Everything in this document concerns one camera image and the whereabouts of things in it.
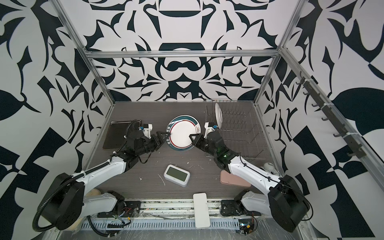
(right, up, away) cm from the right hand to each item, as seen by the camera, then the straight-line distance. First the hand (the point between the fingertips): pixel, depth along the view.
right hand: (189, 135), depth 77 cm
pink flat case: (+20, -24, +6) cm, 32 cm away
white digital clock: (-7, -22, +4) cm, 23 cm away
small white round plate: (-5, +3, +4) cm, 7 cm away
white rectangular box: (+6, -35, -7) cm, 36 cm away
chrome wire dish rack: (+32, +5, +25) cm, 41 cm away
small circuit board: (+27, -42, -6) cm, 50 cm away
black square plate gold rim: (-46, -3, +17) cm, 49 cm away
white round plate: (+19, +10, +19) cm, 28 cm away
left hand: (-10, 0, +3) cm, 11 cm away
